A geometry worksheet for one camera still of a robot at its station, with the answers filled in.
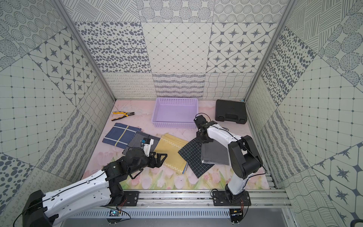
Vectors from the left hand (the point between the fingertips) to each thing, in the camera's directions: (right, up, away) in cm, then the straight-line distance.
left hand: (162, 151), depth 76 cm
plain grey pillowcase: (+31, -4, +11) cm, 33 cm away
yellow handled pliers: (-34, +20, +35) cm, 53 cm away
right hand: (+26, +3, +16) cm, 30 cm away
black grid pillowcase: (+17, -5, +13) cm, 22 cm away
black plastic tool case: (+49, +22, +35) cm, 64 cm away
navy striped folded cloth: (-33, +5, +22) cm, 41 cm away
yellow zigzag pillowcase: (+3, 0, +17) cm, 18 cm away
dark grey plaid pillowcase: (-22, +1, +20) cm, 29 cm away
